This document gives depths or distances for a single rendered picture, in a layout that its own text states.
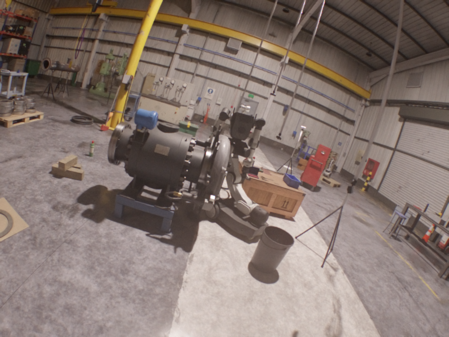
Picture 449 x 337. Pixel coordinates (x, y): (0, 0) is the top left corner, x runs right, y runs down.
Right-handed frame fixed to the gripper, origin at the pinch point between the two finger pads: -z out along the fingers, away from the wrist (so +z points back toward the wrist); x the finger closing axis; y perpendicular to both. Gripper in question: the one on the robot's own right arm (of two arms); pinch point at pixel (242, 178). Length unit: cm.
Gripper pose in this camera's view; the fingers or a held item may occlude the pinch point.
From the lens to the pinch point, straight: 279.5
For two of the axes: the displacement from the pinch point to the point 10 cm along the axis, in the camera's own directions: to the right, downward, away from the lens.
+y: -9.7, -2.3, -1.3
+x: -0.2, -4.2, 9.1
